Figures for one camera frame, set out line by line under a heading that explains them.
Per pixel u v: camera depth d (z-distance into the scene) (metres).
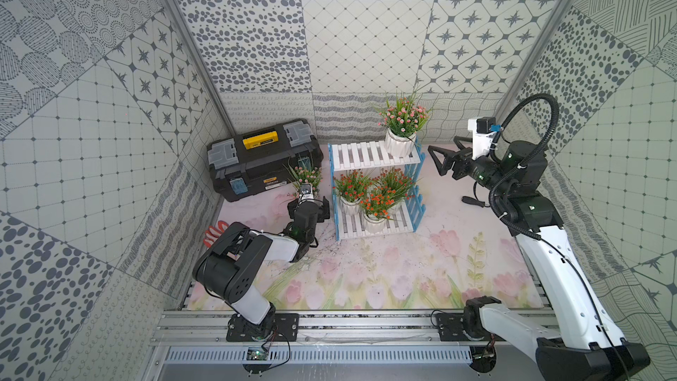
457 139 0.67
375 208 0.82
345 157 0.80
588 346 0.36
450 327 0.73
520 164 0.46
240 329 0.73
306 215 0.70
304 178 0.91
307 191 0.80
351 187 0.86
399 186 0.88
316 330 0.75
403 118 0.69
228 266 0.46
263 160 0.95
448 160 0.57
